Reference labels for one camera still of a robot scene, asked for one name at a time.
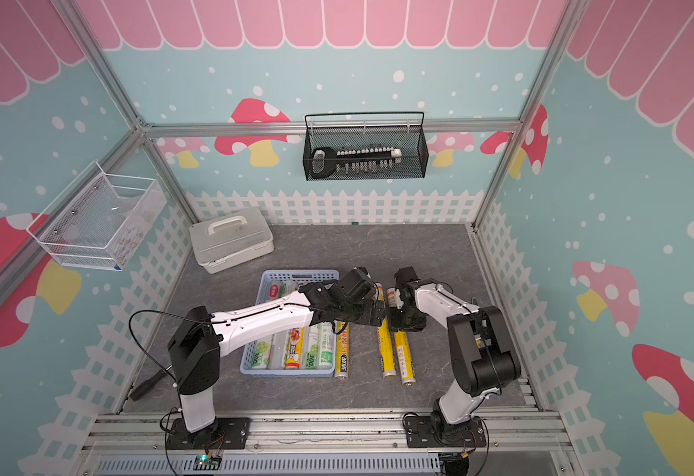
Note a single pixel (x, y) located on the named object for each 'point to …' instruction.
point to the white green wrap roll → (262, 353)
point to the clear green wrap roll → (310, 347)
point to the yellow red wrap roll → (341, 364)
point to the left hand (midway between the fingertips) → (371, 317)
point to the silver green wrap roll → (279, 351)
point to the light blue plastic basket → (276, 284)
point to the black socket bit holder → (327, 161)
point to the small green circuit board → (203, 462)
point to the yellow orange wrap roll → (386, 342)
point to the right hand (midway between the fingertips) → (399, 327)
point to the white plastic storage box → (232, 239)
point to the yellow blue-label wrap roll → (403, 343)
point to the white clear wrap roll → (325, 345)
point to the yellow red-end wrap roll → (294, 349)
